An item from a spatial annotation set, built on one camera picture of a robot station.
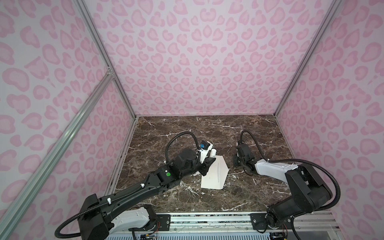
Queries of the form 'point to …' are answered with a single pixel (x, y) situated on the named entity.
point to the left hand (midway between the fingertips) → (214, 155)
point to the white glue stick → (213, 153)
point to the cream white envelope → (216, 174)
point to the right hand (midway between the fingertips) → (236, 156)
